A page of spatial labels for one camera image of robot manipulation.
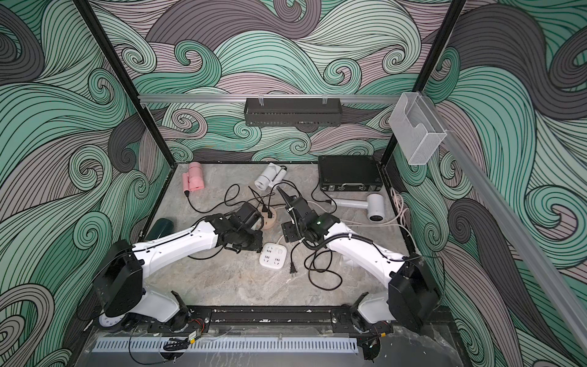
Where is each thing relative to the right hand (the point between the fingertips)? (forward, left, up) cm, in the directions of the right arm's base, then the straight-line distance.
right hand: (289, 229), depth 82 cm
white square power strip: (-6, +6, -10) cm, 13 cm away
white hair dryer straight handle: (+16, -37, -8) cm, 41 cm away
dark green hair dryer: (+5, +52, -7) cm, 53 cm away
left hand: (-3, +10, -3) cm, 11 cm away
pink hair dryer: (+31, +46, -7) cm, 56 cm away
